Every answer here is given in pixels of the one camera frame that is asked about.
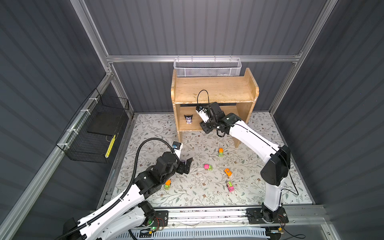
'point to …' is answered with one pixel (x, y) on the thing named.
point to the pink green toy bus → (230, 187)
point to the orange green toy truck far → (220, 152)
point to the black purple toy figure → (189, 119)
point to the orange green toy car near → (167, 184)
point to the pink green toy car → (208, 167)
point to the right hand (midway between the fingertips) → (205, 123)
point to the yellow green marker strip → (108, 150)
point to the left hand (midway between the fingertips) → (184, 156)
